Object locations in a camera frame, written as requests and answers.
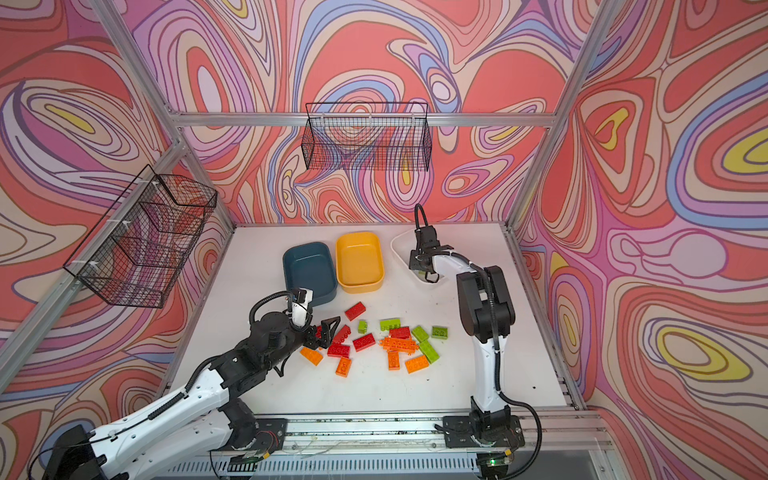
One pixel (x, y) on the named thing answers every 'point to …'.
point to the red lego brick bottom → (338, 350)
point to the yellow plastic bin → (359, 262)
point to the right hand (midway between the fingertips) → (424, 266)
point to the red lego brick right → (400, 333)
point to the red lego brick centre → (364, 342)
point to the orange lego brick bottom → (343, 367)
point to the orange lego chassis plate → (400, 344)
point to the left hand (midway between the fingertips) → (330, 314)
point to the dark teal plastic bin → (310, 267)
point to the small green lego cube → (362, 327)
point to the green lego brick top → (387, 324)
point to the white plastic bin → (402, 243)
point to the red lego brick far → (355, 311)
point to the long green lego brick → (429, 352)
